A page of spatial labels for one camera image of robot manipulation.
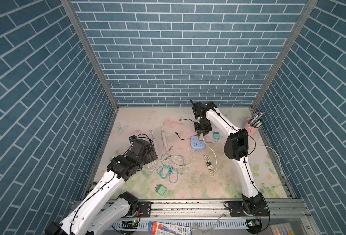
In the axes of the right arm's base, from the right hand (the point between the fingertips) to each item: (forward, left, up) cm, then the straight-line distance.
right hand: (200, 134), depth 96 cm
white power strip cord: (+1, -43, -9) cm, 44 cm away
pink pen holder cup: (+5, -34, +1) cm, 35 cm away
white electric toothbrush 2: (-7, +30, -5) cm, 31 cm away
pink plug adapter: (-3, 0, +2) cm, 3 cm away
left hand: (-22, +27, +10) cm, 36 cm away
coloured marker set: (-47, -40, -6) cm, 62 cm away
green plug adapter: (-34, +22, -5) cm, 41 cm away
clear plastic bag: (-49, -2, -7) cm, 50 cm away
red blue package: (-51, +18, -6) cm, 55 cm away
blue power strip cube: (-5, +2, -4) cm, 7 cm away
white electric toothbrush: (0, +25, -5) cm, 26 cm away
